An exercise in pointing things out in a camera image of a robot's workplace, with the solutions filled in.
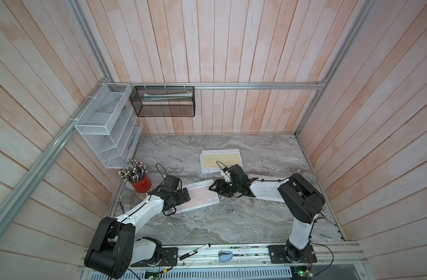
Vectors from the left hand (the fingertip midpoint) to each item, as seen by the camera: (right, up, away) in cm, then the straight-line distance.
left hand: (182, 201), depth 89 cm
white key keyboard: (+35, +13, -26) cm, 46 cm away
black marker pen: (+8, -18, -14) cm, 24 cm away
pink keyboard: (+10, +2, +2) cm, 10 cm away
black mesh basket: (-14, +57, +16) cm, 61 cm away
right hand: (+16, +5, +2) cm, 17 cm away
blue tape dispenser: (+21, -19, -16) cm, 33 cm away
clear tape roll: (+72, +11, +9) cm, 74 cm away
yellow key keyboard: (+18, +20, +15) cm, 31 cm away
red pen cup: (-21, +15, -7) cm, 27 cm away
